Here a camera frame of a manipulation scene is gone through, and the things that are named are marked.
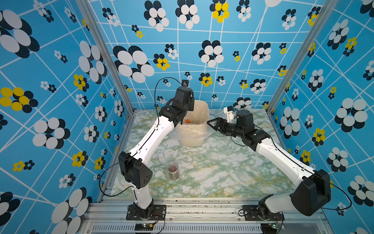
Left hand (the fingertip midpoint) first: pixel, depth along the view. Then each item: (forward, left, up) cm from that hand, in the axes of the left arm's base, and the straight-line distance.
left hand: (188, 96), depth 78 cm
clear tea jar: (-30, +8, -28) cm, 42 cm away
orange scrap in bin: (+3, +1, -24) cm, 25 cm away
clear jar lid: (-18, -17, -36) cm, 44 cm away
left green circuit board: (-55, +22, -38) cm, 71 cm away
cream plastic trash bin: (-8, 0, -35) cm, 36 cm away
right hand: (-12, -13, -8) cm, 20 cm away
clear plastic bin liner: (-13, -3, -10) cm, 17 cm away
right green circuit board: (-55, -40, -36) cm, 77 cm away
